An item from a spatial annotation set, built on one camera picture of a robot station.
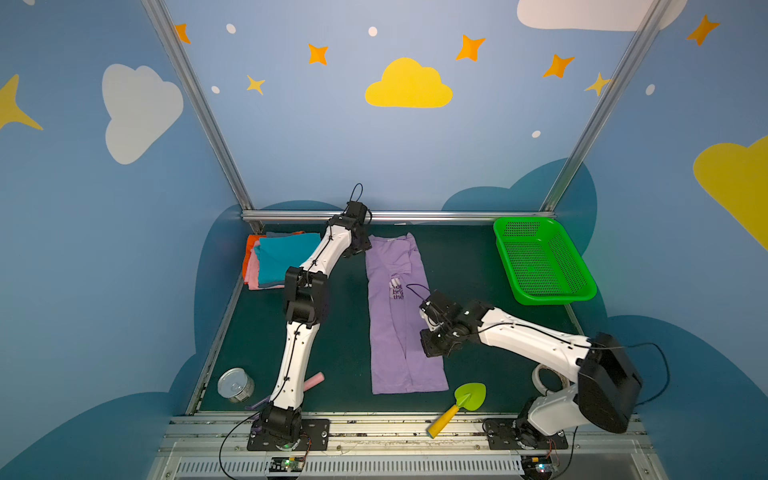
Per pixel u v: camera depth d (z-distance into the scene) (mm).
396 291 1038
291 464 707
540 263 1116
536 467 715
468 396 786
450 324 606
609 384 425
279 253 1046
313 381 820
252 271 1026
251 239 1111
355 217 853
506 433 749
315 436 736
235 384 765
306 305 662
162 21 692
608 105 848
